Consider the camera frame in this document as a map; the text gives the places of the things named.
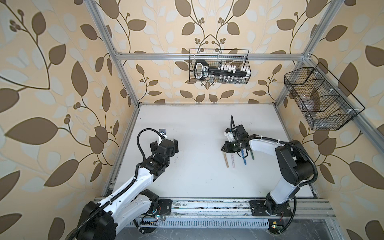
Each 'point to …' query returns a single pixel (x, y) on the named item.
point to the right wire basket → (325, 103)
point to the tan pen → (226, 159)
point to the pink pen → (233, 160)
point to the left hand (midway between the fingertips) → (167, 140)
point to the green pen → (251, 151)
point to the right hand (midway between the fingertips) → (223, 150)
